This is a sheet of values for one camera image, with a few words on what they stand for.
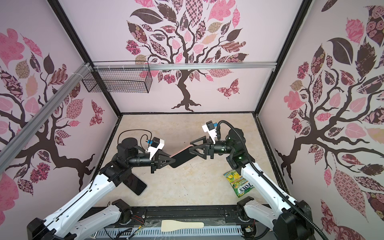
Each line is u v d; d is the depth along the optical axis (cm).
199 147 59
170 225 72
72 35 76
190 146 61
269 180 46
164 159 62
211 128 58
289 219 38
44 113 61
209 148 56
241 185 81
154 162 57
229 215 74
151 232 70
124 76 95
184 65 94
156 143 55
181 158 62
